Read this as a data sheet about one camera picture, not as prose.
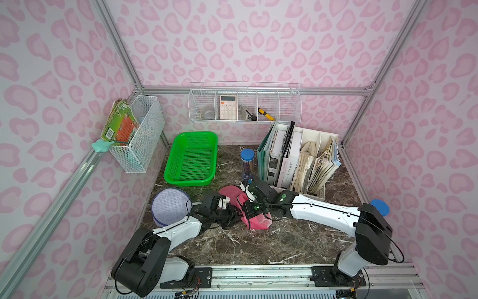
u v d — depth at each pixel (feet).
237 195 2.88
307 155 2.96
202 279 2.40
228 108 3.12
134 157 2.39
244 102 3.32
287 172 2.89
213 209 2.31
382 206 2.34
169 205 2.74
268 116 3.21
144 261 1.38
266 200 1.99
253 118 2.99
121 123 2.37
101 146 2.07
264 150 2.46
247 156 2.89
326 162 2.57
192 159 3.72
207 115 3.14
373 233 1.39
